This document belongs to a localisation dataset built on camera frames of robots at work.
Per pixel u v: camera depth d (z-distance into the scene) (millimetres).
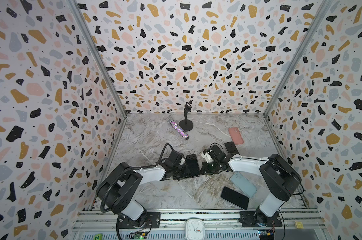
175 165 736
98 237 676
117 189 446
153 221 735
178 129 1094
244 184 865
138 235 703
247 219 741
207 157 853
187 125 1137
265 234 714
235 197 828
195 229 687
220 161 716
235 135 1110
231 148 1051
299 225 722
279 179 469
